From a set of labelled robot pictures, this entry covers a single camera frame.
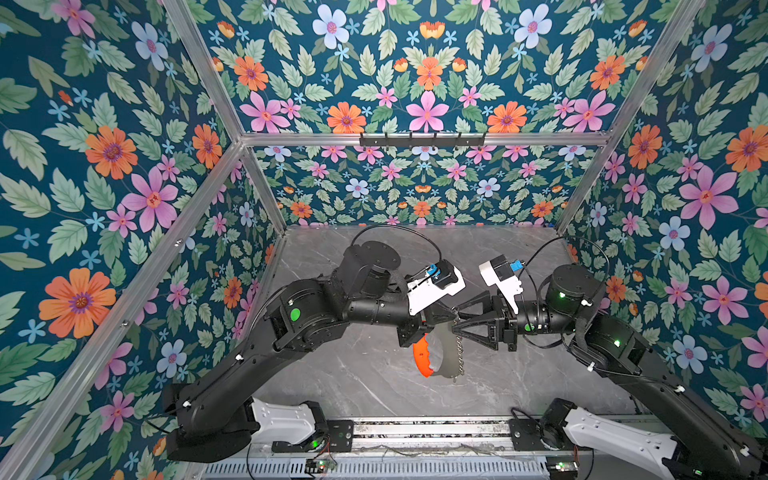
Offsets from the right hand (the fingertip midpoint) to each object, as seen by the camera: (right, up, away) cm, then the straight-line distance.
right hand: (457, 319), depth 51 cm
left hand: (0, +2, -3) cm, 4 cm away
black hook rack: (-4, +47, +43) cm, 63 cm away
